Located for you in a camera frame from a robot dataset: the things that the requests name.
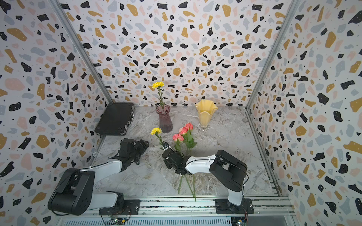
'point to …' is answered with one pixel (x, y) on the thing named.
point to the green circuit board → (116, 221)
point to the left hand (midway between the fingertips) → (148, 145)
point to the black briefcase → (116, 118)
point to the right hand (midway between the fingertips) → (168, 156)
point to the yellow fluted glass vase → (206, 108)
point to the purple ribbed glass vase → (166, 125)
